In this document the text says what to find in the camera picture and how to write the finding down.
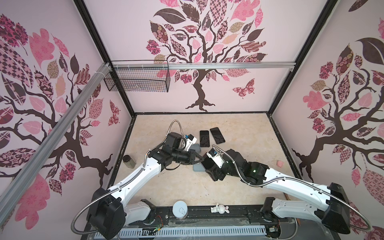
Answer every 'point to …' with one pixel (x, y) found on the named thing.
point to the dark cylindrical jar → (129, 161)
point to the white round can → (180, 209)
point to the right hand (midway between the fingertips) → (210, 163)
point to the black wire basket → (152, 76)
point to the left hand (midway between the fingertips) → (203, 163)
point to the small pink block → (279, 163)
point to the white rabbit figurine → (220, 208)
